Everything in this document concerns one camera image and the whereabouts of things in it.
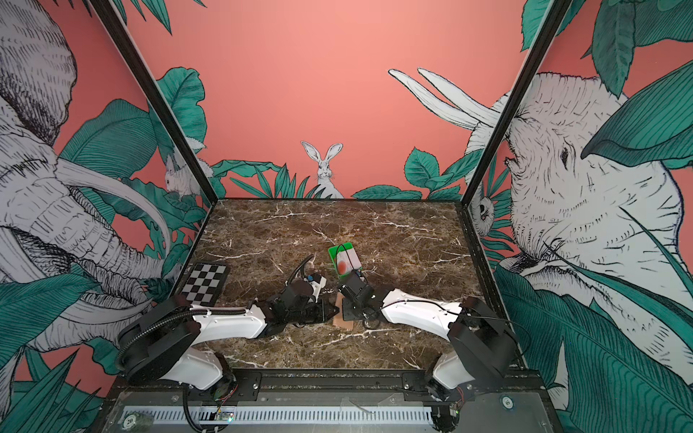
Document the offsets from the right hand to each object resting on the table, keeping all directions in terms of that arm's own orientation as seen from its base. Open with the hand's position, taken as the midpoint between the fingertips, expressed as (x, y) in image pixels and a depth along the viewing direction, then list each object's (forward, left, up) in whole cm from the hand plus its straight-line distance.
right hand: (347, 306), depth 85 cm
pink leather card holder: (-5, +2, +1) cm, 6 cm away
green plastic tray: (+21, +6, 0) cm, 22 cm away
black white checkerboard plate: (+8, +49, 0) cm, 50 cm away
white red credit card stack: (+17, +1, 0) cm, 17 cm away
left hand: (-1, +1, +2) cm, 3 cm away
